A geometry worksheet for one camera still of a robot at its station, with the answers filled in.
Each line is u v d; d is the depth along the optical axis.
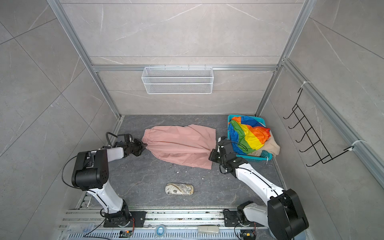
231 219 0.73
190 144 0.97
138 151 0.89
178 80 1.01
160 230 0.71
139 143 0.89
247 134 0.95
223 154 0.65
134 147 0.86
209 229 0.68
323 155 0.58
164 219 0.75
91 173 0.49
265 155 0.90
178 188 0.80
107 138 0.78
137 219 0.73
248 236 0.70
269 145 0.88
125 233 0.71
